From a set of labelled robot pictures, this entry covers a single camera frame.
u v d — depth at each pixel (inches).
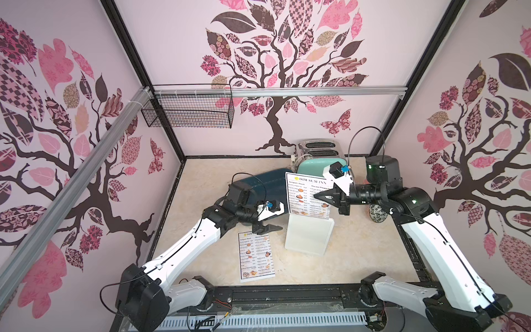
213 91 35.8
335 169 19.2
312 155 38.6
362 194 20.3
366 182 20.8
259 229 25.0
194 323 27.5
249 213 25.0
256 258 32.8
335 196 21.5
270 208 23.6
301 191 24.0
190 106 37.3
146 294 14.8
